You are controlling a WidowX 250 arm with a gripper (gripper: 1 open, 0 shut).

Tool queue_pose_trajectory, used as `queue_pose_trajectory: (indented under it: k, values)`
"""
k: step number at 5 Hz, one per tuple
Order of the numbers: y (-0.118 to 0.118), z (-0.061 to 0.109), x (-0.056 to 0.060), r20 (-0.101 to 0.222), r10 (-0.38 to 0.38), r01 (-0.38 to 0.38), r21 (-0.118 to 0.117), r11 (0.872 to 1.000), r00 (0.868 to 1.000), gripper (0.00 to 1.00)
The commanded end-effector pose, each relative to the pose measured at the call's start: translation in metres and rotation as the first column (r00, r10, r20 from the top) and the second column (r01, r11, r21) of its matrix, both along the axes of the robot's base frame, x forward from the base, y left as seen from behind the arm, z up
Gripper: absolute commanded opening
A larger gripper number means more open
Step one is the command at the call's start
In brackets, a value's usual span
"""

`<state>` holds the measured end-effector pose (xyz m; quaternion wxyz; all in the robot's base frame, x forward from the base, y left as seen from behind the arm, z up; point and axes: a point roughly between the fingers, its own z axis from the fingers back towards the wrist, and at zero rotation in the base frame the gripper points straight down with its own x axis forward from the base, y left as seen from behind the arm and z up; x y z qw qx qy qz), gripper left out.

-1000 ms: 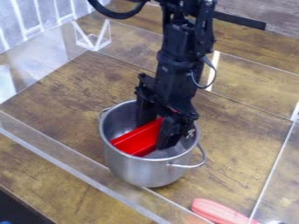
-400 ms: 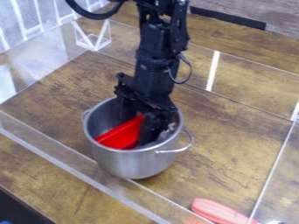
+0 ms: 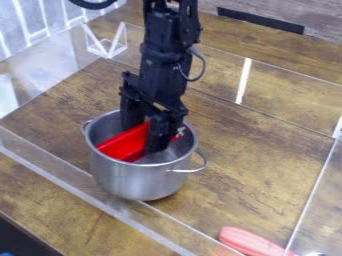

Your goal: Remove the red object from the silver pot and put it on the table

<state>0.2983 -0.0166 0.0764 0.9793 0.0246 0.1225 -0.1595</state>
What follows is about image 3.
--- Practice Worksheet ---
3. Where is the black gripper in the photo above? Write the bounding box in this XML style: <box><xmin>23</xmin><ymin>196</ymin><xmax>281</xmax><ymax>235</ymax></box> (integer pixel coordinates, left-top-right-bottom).
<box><xmin>119</xmin><ymin>43</ymin><xmax>193</xmax><ymax>154</ymax></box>

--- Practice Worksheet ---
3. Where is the red plastic block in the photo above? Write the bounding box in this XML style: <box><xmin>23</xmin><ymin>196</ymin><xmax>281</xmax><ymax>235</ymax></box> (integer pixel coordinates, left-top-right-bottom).
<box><xmin>95</xmin><ymin>119</ymin><xmax>185</xmax><ymax>164</ymax></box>

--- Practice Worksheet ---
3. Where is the silver metal pot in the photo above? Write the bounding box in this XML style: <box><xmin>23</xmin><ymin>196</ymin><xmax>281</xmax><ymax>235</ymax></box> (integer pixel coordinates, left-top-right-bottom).
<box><xmin>82</xmin><ymin>110</ymin><xmax>209</xmax><ymax>201</ymax></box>

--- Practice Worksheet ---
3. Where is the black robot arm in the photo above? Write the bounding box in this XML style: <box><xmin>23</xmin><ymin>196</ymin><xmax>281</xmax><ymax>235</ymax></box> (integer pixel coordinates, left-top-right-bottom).
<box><xmin>119</xmin><ymin>0</ymin><xmax>202</xmax><ymax>154</ymax></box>

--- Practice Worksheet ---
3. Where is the clear acrylic front panel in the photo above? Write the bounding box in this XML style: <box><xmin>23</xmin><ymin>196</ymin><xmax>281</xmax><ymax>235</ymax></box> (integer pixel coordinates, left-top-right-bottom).
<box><xmin>0</xmin><ymin>126</ymin><xmax>244</xmax><ymax>256</ymax></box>

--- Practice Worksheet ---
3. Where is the clear acrylic panel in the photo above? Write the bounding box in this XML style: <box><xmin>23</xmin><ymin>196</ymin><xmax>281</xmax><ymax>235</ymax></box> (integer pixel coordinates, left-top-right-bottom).
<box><xmin>286</xmin><ymin>116</ymin><xmax>342</xmax><ymax>256</ymax></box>
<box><xmin>0</xmin><ymin>126</ymin><xmax>244</xmax><ymax>256</ymax></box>

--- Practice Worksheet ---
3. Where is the clear acrylic right panel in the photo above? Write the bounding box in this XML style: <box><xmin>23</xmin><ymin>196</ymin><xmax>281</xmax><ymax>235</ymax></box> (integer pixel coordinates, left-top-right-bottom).
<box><xmin>286</xmin><ymin>116</ymin><xmax>342</xmax><ymax>256</ymax></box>

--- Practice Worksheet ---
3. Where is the black cable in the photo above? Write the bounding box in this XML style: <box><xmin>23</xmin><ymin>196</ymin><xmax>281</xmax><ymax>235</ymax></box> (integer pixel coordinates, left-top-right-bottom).
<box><xmin>176</xmin><ymin>45</ymin><xmax>209</xmax><ymax>83</ymax></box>

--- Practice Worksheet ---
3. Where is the clear acrylic triangle bracket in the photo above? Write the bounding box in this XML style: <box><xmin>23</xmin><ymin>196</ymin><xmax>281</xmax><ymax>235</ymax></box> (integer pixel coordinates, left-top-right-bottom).
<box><xmin>82</xmin><ymin>22</ymin><xmax>129</xmax><ymax>59</ymax></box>

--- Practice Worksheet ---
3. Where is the black wall strip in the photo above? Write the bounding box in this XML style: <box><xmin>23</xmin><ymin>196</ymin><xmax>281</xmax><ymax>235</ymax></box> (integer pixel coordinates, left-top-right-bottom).
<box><xmin>217</xmin><ymin>7</ymin><xmax>305</xmax><ymax>35</ymax></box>

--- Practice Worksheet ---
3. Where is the orange plastic handle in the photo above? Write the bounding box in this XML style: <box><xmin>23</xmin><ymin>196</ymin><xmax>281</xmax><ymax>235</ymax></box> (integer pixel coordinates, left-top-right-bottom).
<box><xmin>220</xmin><ymin>226</ymin><xmax>298</xmax><ymax>256</ymax></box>

